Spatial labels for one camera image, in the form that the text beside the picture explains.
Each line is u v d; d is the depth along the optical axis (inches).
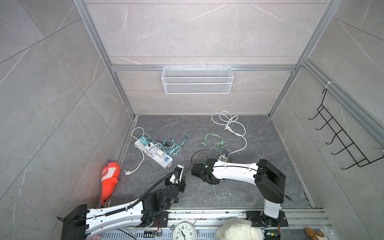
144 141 37.6
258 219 28.4
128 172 34.6
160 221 28.7
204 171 23.8
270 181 18.0
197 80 39.6
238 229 21.4
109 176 32.3
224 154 28.1
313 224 28.9
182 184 26.6
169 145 39.9
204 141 40.9
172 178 26.4
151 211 22.3
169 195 22.2
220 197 31.5
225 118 46.6
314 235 26.9
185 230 26.5
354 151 24.4
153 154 36.3
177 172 25.0
